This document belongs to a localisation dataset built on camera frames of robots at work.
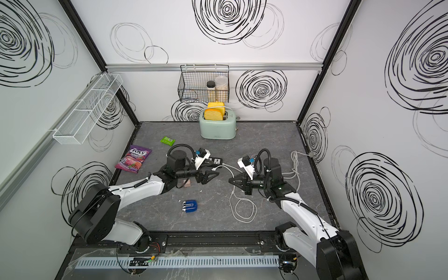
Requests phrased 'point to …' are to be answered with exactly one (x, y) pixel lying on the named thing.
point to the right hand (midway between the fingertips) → (231, 183)
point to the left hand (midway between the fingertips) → (214, 168)
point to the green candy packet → (168, 140)
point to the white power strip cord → (295, 159)
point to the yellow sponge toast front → (213, 115)
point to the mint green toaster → (218, 129)
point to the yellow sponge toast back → (220, 104)
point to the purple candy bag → (133, 159)
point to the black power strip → (216, 161)
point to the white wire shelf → (77, 126)
